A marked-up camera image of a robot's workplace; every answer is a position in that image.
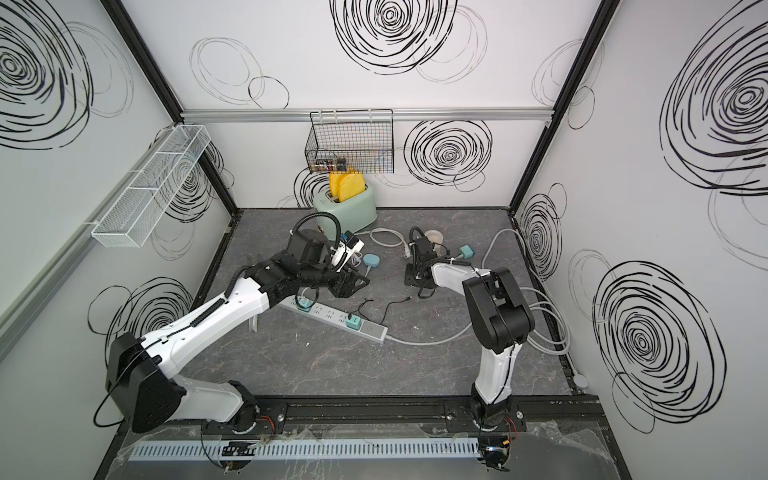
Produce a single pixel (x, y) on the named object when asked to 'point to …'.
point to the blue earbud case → (371, 260)
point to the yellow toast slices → (346, 185)
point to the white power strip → (370, 330)
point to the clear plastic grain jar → (435, 236)
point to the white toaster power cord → (407, 249)
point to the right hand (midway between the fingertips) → (418, 275)
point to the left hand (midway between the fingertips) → (362, 276)
